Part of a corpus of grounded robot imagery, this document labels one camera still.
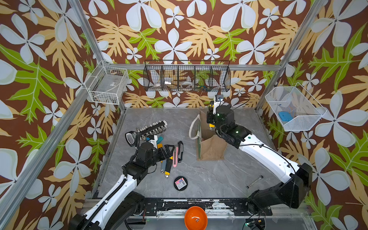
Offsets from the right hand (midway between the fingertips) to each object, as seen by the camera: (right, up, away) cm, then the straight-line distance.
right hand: (210, 106), depth 76 cm
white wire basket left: (-61, +14, +9) cm, 63 cm away
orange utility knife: (-27, -20, -5) cm, 34 cm away
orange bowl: (-8, -57, -5) cm, 58 cm away
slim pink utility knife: (-20, -31, +17) cm, 41 cm away
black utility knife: (-17, -28, +18) cm, 37 cm away
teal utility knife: (-32, -20, +26) cm, 46 cm away
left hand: (-22, -22, +4) cm, 32 cm away
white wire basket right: (+51, -2, 0) cm, 51 cm away
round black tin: (-16, -43, +5) cm, 46 cm away
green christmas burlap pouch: (+1, -23, +10) cm, 25 cm away
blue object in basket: (+44, -5, +5) cm, 44 cm away
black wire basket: (-12, +24, +22) cm, 35 cm away
